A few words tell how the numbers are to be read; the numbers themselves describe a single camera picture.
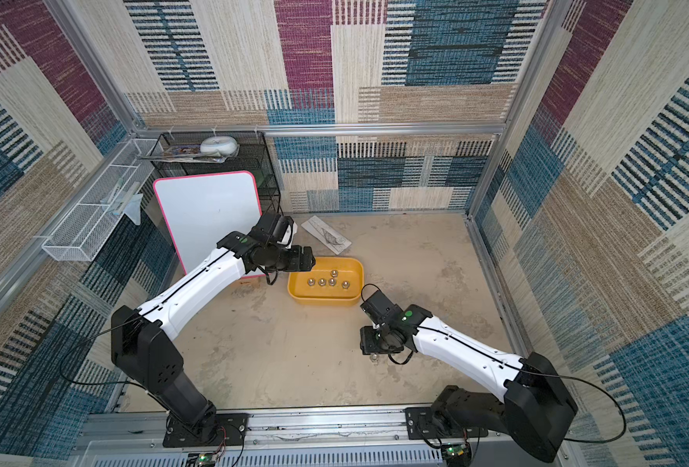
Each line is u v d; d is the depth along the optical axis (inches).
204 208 33.6
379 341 27.5
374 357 33.4
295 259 29.3
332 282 39.3
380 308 25.1
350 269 39.7
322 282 39.1
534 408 15.8
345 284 39.1
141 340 16.8
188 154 36.2
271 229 25.2
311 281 39.4
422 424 29.0
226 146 34.6
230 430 29.3
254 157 37.0
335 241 43.9
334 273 40.3
